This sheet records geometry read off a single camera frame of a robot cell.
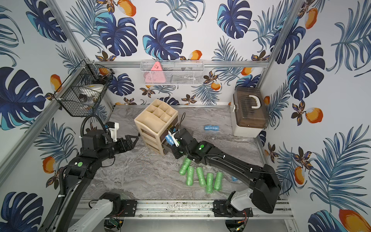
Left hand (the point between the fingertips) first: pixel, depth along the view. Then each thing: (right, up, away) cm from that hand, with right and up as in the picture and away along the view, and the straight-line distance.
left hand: (131, 136), depth 70 cm
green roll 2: (+35, -25, +13) cm, 45 cm away
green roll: (+28, -24, +14) cm, 40 cm away
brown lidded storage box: (+69, +13, +28) cm, 75 cm away
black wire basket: (-36, +22, +6) cm, 42 cm away
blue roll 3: (+54, -26, +14) cm, 61 cm away
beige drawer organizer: (+9, +7, +11) cm, 16 cm away
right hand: (+20, -5, +8) cm, 22 cm away
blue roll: (+18, -2, +6) cm, 19 cm away
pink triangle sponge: (+8, +36, +20) cm, 42 cm away
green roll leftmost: (+27, -18, +19) cm, 37 cm away
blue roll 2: (+45, +3, +35) cm, 57 cm away
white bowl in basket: (-26, +25, +10) cm, 37 cm away
